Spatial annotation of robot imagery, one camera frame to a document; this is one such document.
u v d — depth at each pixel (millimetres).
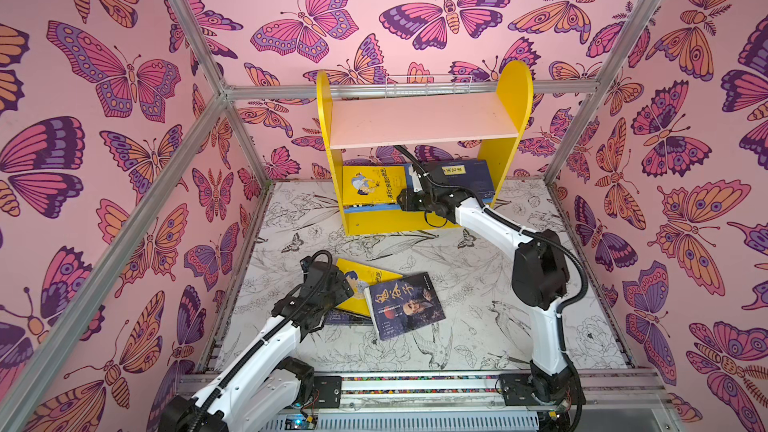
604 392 744
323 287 640
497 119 799
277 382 594
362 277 899
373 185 958
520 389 735
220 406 414
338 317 853
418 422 700
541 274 539
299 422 725
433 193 729
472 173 971
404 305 834
